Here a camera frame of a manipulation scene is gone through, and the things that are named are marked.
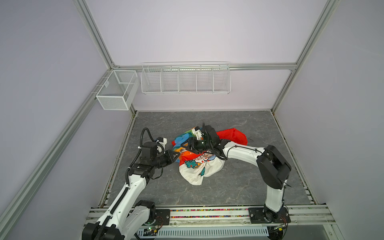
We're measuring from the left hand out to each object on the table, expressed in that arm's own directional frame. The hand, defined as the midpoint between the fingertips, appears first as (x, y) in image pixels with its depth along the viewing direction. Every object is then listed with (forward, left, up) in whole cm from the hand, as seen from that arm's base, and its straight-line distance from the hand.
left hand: (180, 155), depth 78 cm
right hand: (+5, -1, -1) cm, 5 cm away
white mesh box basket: (+46, +41, +8) cm, 63 cm away
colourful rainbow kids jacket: (-2, -7, -12) cm, 14 cm away
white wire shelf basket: (+54, -5, +11) cm, 56 cm away
